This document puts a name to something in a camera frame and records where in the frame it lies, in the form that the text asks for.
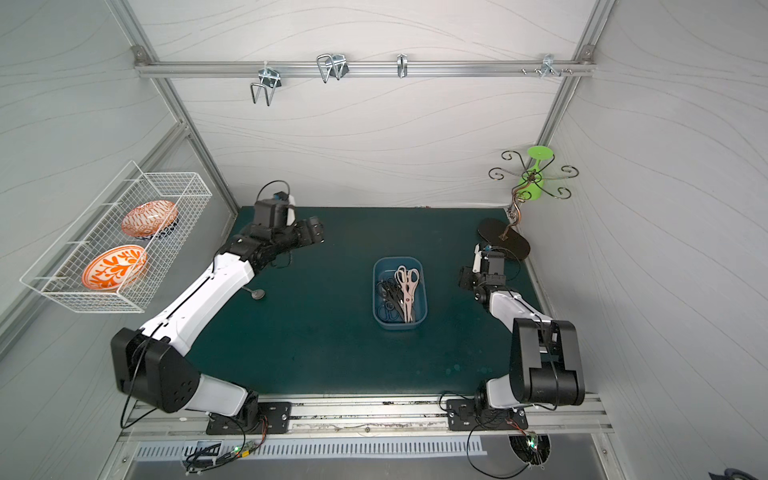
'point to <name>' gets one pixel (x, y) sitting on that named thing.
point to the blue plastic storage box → (385, 315)
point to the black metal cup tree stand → (500, 233)
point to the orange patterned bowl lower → (112, 267)
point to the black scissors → (392, 289)
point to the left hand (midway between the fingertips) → (317, 227)
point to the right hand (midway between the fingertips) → (470, 268)
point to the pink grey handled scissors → (407, 279)
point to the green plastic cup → (531, 181)
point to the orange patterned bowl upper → (149, 219)
